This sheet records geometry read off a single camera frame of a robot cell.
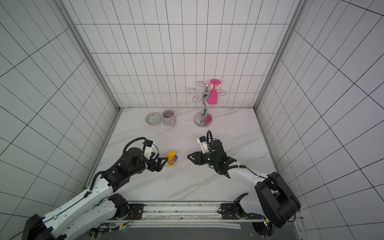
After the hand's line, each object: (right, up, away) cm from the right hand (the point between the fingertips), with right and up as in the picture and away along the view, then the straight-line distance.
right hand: (190, 153), depth 83 cm
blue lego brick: (-9, -4, +5) cm, 11 cm away
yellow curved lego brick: (-11, -1, +1) cm, 12 cm away
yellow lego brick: (-12, -7, +5) cm, 15 cm away
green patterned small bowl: (-29, +19, +27) cm, 44 cm away
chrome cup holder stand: (+9, +19, +28) cm, 35 cm away
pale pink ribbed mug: (-16, +20, +21) cm, 33 cm away
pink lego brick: (-11, -5, +6) cm, 14 cm away
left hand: (-17, -2, -4) cm, 17 cm away
